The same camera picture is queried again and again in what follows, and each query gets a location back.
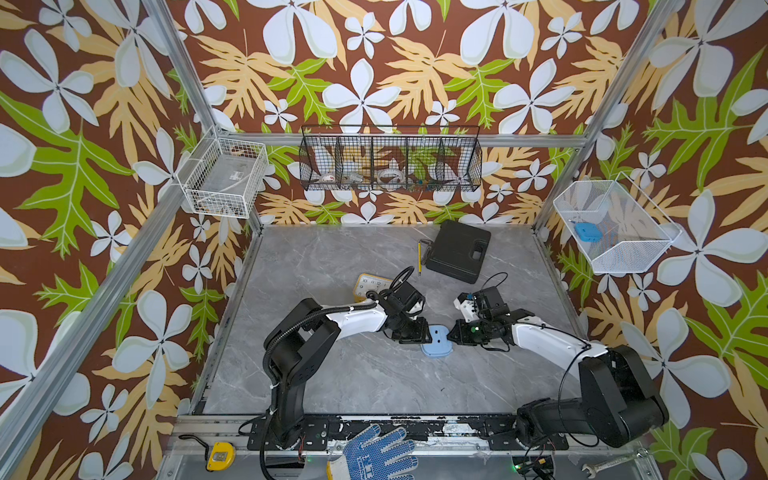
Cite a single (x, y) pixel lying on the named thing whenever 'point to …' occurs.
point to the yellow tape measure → (223, 456)
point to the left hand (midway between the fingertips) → (429, 337)
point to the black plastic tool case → (457, 250)
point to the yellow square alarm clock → (366, 283)
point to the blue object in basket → (588, 232)
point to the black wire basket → (390, 158)
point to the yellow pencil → (420, 258)
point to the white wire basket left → (221, 177)
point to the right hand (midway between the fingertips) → (447, 336)
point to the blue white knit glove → (367, 459)
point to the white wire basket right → (614, 224)
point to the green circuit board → (536, 466)
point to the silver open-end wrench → (609, 464)
